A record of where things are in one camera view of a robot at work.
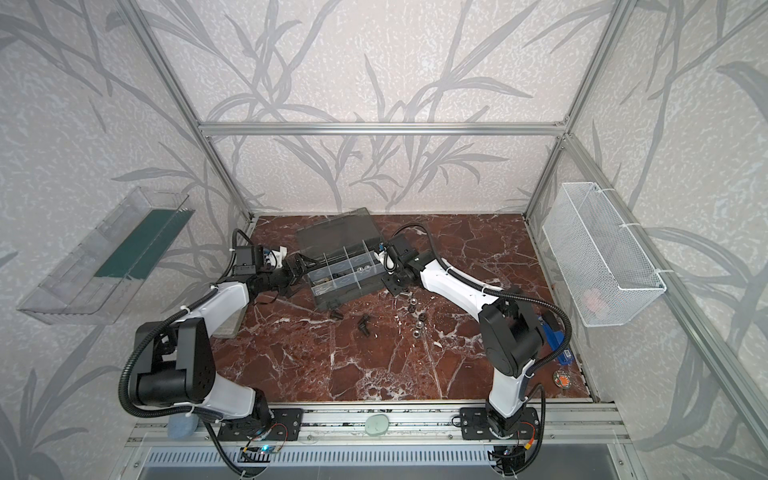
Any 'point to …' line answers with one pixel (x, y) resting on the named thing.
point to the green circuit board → (263, 449)
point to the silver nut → (416, 333)
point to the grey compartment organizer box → (346, 267)
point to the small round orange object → (562, 379)
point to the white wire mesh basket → (605, 269)
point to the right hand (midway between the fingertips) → (394, 270)
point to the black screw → (362, 325)
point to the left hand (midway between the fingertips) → (316, 262)
